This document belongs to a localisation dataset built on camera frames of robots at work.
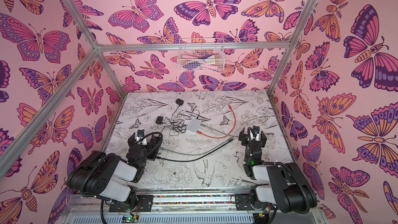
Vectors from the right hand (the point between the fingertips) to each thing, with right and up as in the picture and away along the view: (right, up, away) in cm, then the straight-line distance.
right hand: (254, 128), depth 86 cm
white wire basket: (-30, +45, +9) cm, 54 cm away
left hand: (-62, -2, +2) cm, 62 cm away
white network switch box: (-34, 0, +14) cm, 37 cm away
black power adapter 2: (-46, +16, +27) cm, 56 cm away
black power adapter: (-58, +3, +17) cm, 60 cm away
